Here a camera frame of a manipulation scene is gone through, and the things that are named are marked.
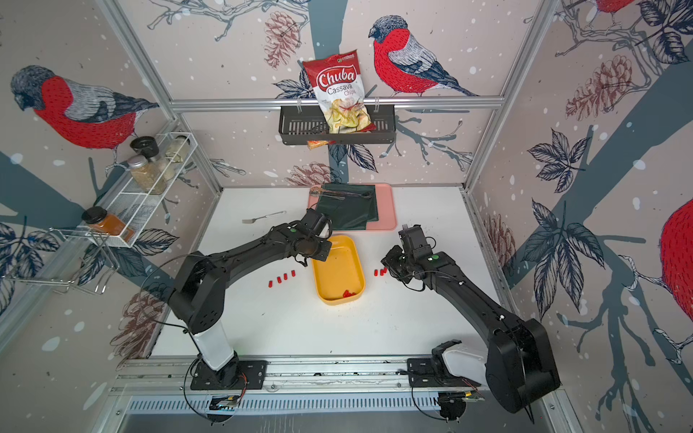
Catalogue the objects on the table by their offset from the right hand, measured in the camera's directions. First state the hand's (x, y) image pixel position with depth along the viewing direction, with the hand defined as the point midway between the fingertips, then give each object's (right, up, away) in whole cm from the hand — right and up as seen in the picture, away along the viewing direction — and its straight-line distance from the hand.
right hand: (381, 259), depth 84 cm
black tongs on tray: (-15, +22, +34) cm, 43 cm away
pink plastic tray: (+6, +20, +33) cm, 40 cm away
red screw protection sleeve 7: (-1, -7, +10) cm, 12 cm away
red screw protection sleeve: (-38, -10, +8) cm, 40 cm away
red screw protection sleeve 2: (-35, -9, +8) cm, 37 cm away
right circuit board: (+18, -36, -14) cm, 43 cm away
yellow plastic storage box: (-13, -8, +7) cm, 17 cm away
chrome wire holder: (-72, +6, -25) cm, 77 cm away
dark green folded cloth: (-10, +14, +30) cm, 35 cm away
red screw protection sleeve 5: (-11, -12, +3) cm, 17 cm away
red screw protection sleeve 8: (+1, -7, +10) cm, 13 cm away
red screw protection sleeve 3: (-33, -7, +8) cm, 35 cm away
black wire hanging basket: (-28, +47, +10) cm, 56 cm away
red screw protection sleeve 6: (-9, -12, +3) cm, 16 cm away
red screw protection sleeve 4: (-30, -7, +10) cm, 33 cm away
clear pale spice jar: (-65, +35, 0) cm, 74 cm away
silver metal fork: (-51, +12, +25) cm, 58 cm away
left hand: (-17, +4, +6) cm, 19 cm away
